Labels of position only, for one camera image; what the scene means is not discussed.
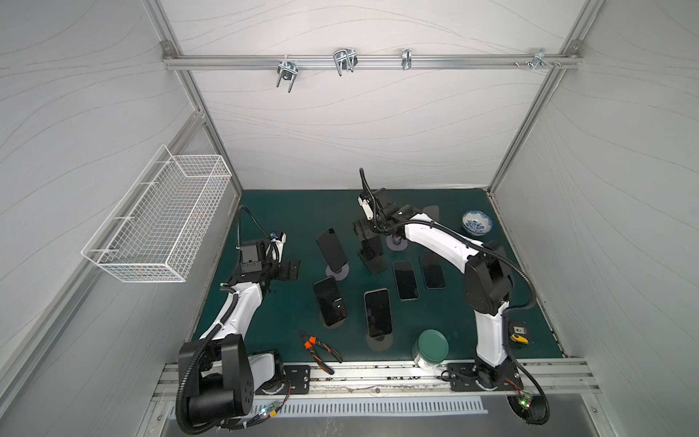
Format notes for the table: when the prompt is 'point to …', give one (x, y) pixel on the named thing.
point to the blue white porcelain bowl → (476, 222)
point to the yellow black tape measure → (514, 337)
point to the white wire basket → (159, 227)
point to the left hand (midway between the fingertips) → (288, 255)
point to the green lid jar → (430, 349)
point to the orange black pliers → (310, 342)
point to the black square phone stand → (374, 262)
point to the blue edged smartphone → (406, 280)
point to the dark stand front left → (332, 326)
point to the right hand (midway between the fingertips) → (369, 218)
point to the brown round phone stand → (433, 211)
